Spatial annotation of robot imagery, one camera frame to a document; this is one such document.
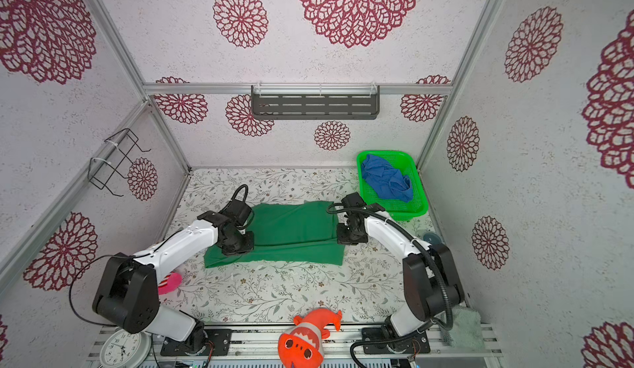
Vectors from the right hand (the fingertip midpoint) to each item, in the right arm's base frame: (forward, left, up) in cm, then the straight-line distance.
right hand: (343, 236), depth 89 cm
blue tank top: (+33, -21, -6) cm, 40 cm away
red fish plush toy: (-35, +12, +1) cm, 37 cm away
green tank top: (+5, +16, -6) cm, 18 cm away
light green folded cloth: (-27, -37, -8) cm, 47 cm away
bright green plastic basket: (+41, -30, -2) cm, 51 cm away
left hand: (-7, +34, -1) cm, 35 cm away
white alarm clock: (-37, +63, -1) cm, 73 cm away
